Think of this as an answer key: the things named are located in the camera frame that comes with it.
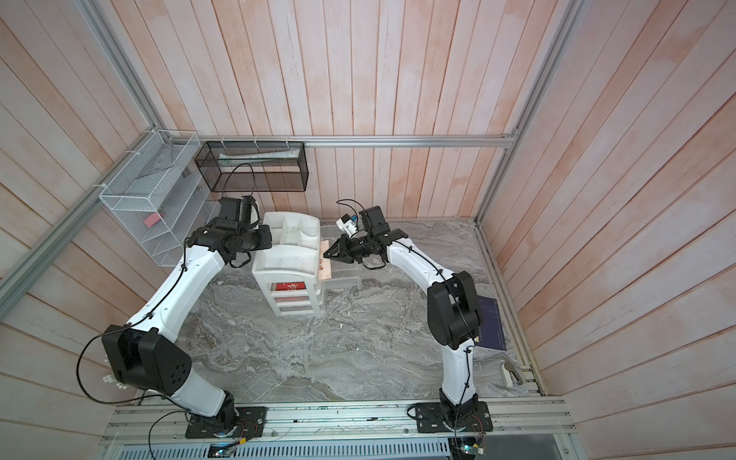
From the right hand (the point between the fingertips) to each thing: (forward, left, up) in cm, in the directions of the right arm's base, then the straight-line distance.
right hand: (325, 256), depth 85 cm
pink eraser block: (+5, +51, +10) cm, 52 cm away
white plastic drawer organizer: (-6, +10, +1) cm, 11 cm away
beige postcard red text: (-3, 0, 0) cm, 3 cm away
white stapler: (-28, -54, -19) cm, 64 cm away
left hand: (+2, +17, +5) cm, 18 cm away
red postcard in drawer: (-4, +13, -11) cm, 18 cm away
